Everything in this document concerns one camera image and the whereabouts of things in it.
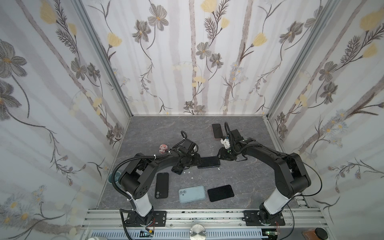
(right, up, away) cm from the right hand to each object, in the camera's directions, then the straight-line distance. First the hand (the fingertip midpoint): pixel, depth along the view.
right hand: (216, 153), depth 89 cm
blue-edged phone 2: (-24, -11, +3) cm, 27 cm away
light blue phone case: (-15, -22, -7) cm, 27 cm away
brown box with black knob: (+39, -30, -27) cm, 56 cm away
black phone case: (-5, -6, +3) cm, 8 cm away
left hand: (-11, -4, +1) cm, 11 cm away
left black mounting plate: (-31, -30, -16) cm, 46 cm away
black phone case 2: (-32, -18, -4) cm, 37 cm away
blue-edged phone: (-5, -6, +3) cm, 9 cm away
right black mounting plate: (+15, -30, -16) cm, 37 cm away
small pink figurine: (-35, +2, +9) cm, 36 cm away
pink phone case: (0, +12, +20) cm, 24 cm away
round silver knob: (-12, -26, -31) cm, 42 cm away
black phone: (+1, -21, -7) cm, 22 cm away
